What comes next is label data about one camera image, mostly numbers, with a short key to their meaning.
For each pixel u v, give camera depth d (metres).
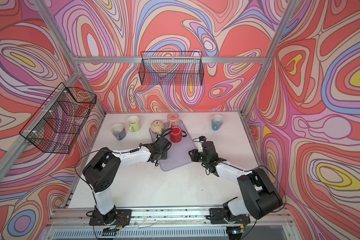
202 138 0.81
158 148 0.74
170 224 0.72
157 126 1.01
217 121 1.02
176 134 0.97
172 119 1.01
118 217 0.72
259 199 0.43
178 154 0.93
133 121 1.03
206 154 0.70
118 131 1.04
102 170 0.49
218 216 0.74
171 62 0.88
